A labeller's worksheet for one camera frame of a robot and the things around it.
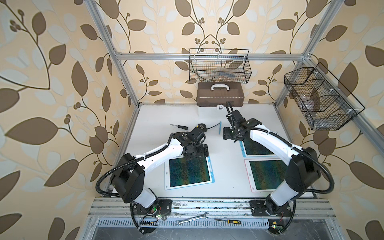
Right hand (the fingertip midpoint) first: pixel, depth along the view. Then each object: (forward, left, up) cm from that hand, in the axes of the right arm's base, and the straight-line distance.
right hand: (228, 135), depth 88 cm
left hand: (-10, +16, -1) cm, 19 cm away
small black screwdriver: (+15, +29, -10) cm, 35 cm away
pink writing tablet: (-20, -20, -13) cm, 31 cm away
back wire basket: (+41, +2, +21) cm, 46 cm away
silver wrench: (-40, +29, -12) cm, 51 cm away
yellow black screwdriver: (-41, +4, -12) cm, 43 cm away
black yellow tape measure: (+14, +14, -9) cm, 22 cm away
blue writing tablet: (-16, +29, -13) cm, 35 cm away
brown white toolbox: (+24, +8, +8) cm, 27 cm away
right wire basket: (+3, -46, +21) cm, 50 cm away
